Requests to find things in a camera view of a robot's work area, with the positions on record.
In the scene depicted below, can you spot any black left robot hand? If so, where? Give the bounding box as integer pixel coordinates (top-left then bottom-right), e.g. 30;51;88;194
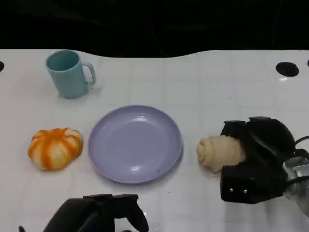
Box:
42;193;149;232

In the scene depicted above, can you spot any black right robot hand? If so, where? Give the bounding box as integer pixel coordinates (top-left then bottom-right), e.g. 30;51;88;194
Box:
220;117;296;204

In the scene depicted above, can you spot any beige towel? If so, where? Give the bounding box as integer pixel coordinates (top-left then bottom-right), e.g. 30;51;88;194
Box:
197;135;247;173

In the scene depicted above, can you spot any orange and white bread roll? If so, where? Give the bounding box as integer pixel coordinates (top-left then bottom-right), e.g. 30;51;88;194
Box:
28;127;84;172

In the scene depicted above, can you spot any lilac plate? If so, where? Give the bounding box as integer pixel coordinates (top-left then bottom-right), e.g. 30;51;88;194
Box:
87;104;183;185

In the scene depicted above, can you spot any pale green mug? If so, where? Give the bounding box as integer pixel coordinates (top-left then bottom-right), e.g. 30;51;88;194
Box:
46;49;97;99

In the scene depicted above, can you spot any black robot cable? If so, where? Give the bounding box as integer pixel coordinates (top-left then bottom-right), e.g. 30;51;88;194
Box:
293;135;309;158

